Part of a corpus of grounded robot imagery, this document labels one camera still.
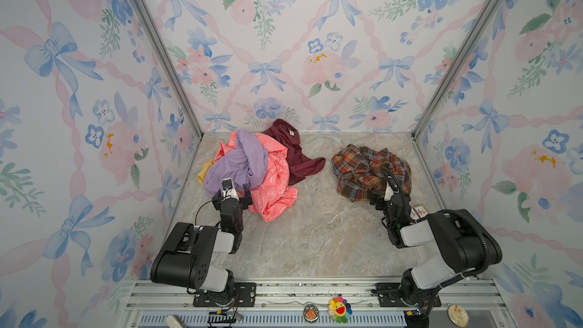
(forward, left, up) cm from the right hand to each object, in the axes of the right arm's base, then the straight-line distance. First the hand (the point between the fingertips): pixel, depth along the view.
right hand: (387, 188), depth 93 cm
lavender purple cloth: (+6, +58, +8) cm, 59 cm away
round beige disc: (-42, -13, -6) cm, 45 cm away
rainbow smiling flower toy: (-42, +23, -4) cm, 48 cm away
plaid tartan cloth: (+6, +11, +2) cm, 13 cm away
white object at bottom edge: (-46, +73, -1) cm, 86 cm away
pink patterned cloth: (-5, +44, +2) cm, 45 cm away
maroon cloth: (+12, +36, -2) cm, 38 cm away
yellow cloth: (+4, +77, +2) cm, 78 cm away
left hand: (-3, +62, +4) cm, 62 cm away
